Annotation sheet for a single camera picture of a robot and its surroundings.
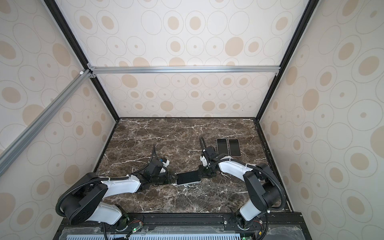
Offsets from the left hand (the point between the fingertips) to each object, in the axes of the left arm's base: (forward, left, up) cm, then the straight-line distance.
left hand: (180, 177), depth 86 cm
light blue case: (-3, -2, -2) cm, 5 cm away
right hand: (+2, -12, -2) cm, 12 cm away
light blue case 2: (+24, -27, -4) cm, 37 cm away
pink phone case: (+22, -32, -4) cm, 39 cm away
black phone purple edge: (+25, -36, -7) cm, 45 cm away
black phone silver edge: (+24, -27, -4) cm, 37 cm away
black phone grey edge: (+1, -4, -2) cm, 5 cm away
